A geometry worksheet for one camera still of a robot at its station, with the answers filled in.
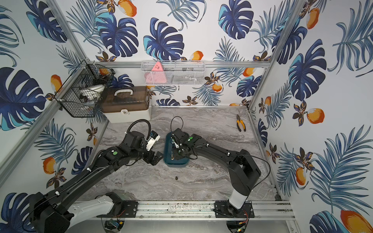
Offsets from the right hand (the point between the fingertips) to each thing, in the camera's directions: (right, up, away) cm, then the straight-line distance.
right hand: (177, 153), depth 85 cm
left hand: (-10, +4, -9) cm, 14 cm away
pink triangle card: (-13, +47, +5) cm, 49 cm away
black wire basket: (-60, +35, +5) cm, 70 cm away
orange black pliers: (+46, +20, +28) cm, 57 cm away
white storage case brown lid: (-34, +31, +10) cm, 47 cm away
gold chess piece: (-4, -4, +7) cm, 9 cm away
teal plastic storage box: (-6, -5, +7) cm, 10 cm away
